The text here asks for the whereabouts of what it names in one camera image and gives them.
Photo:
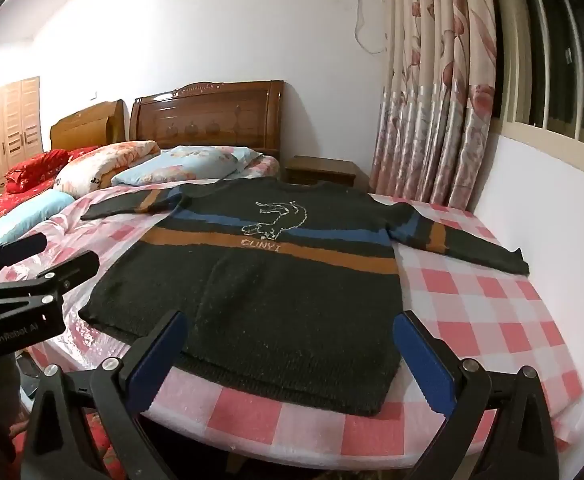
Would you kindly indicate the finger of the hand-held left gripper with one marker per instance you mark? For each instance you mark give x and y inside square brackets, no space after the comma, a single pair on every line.
[74,267]
[11,249]

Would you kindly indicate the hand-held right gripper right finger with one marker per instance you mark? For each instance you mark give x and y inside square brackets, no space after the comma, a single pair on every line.
[422,360]

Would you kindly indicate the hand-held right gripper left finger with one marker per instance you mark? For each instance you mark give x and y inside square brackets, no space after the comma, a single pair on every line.
[157,360]

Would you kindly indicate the dark striped knit sweater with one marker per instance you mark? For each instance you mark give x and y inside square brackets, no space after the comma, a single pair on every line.
[247,300]

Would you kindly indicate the plain light blue pillow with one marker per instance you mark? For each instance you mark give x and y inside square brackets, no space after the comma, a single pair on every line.
[26,215]

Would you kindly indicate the bed with pink checkered sheet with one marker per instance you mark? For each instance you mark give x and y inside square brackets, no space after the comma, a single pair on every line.
[472,320]

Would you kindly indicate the red folded quilt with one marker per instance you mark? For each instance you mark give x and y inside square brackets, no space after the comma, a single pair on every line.
[39,167]

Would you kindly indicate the cream floral pillow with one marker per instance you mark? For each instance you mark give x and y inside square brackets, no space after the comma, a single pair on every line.
[101,165]

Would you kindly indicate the light wooden wardrobe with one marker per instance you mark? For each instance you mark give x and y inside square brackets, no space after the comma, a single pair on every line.
[6,135]

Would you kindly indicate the small wooden headboard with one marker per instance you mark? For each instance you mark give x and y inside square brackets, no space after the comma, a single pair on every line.
[84,127]

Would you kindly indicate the light blue floral pillow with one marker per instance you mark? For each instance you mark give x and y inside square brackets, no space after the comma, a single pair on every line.
[191,165]

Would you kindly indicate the large wooden headboard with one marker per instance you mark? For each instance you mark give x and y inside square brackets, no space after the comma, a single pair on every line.
[206,115]

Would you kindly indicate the wooden nightstand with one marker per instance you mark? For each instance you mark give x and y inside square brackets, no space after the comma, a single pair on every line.
[322,172]

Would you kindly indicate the pink floral curtain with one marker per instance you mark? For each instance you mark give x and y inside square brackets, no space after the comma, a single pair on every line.
[432,85]

